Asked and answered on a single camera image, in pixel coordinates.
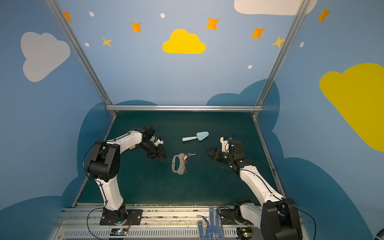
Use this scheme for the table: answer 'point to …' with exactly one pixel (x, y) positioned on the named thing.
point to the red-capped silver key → (188, 154)
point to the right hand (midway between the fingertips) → (212, 151)
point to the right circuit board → (244, 233)
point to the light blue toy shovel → (200, 135)
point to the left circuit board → (119, 231)
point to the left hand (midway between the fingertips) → (166, 157)
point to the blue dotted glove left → (213, 232)
